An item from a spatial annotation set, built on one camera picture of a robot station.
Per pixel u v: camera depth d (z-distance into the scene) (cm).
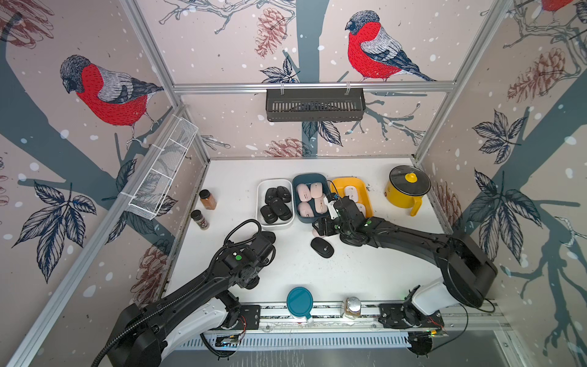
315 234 81
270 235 92
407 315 66
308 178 108
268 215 96
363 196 103
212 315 59
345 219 67
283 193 102
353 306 67
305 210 97
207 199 96
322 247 87
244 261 56
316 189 103
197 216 88
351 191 104
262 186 104
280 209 95
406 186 96
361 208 98
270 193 104
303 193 104
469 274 43
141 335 39
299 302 70
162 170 92
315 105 104
